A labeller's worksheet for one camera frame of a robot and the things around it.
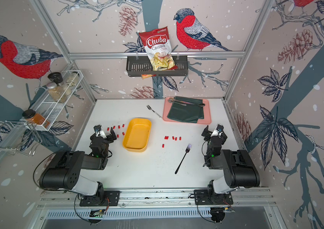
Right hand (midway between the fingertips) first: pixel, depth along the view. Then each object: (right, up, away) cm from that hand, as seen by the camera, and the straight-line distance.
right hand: (214, 126), depth 90 cm
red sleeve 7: (-24, -9, +7) cm, 27 cm away
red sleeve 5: (-31, -9, +8) cm, 33 cm away
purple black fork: (-17, -16, +2) cm, 24 cm away
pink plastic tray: (+1, +3, +17) cm, 18 cm away
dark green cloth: (-14, +8, +17) cm, 23 cm away
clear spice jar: (-88, +27, -7) cm, 92 cm away
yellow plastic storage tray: (-52, -7, +11) cm, 54 cm away
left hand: (-70, 0, 0) cm, 70 cm away
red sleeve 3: (-65, -8, +8) cm, 66 cm away
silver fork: (-44, +12, +25) cm, 52 cm away
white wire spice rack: (-95, +9, -17) cm, 97 cm away
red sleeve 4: (-33, -13, +4) cm, 36 cm away
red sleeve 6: (-26, -9, +8) cm, 29 cm away
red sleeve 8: (-21, -9, +7) cm, 24 cm away
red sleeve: (-70, -2, +14) cm, 71 cm away
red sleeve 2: (-62, -6, +10) cm, 63 cm away
